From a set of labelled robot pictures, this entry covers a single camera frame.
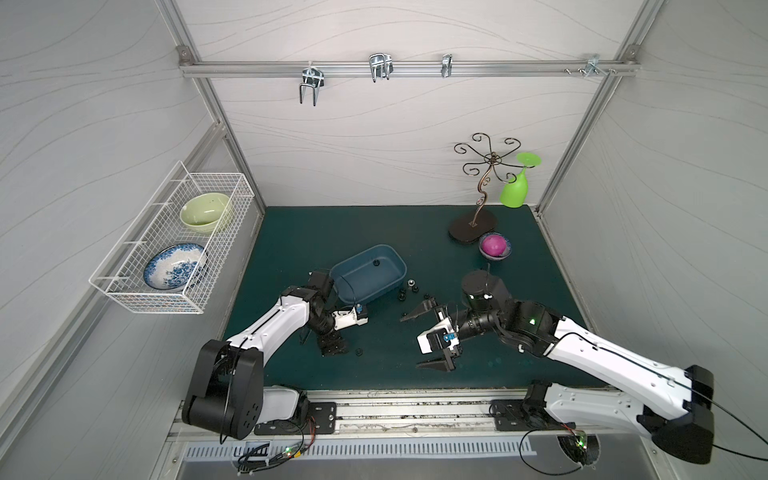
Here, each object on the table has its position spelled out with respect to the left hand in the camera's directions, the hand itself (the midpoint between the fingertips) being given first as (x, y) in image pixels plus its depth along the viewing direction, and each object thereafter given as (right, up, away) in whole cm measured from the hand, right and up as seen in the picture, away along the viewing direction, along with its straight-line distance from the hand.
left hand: (339, 334), depth 85 cm
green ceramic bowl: (-32, +34, -13) cm, 48 cm away
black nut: (+9, +19, +20) cm, 29 cm away
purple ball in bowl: (+51, +25, +17) cm, 59 cm away
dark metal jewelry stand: (+49, +33, +30) cm, 66 cm away
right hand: (+18, +8, -22) cm, 30 cm away
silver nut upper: (+22, +13, +14) cm, 29 cm away
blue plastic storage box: (+7, +15, +15) cm, 23 cm away
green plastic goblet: (+54, +43, +10) cm, 70 cm away
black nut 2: (+6, -5, 0) cm, 8 cm away
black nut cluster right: (+27, +9, +11) cm, 30 cm away
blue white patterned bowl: (-32, +22, -21) cm, 44 cm away
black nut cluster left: (+18, +10, +12) cm, 24 cm away
